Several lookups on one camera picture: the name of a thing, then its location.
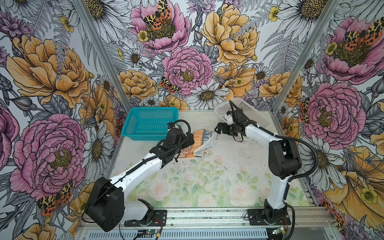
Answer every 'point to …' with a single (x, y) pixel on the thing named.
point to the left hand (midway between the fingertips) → (186, 141)
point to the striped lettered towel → (204, 141)
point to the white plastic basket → (254, 112)
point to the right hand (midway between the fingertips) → (221, 133)
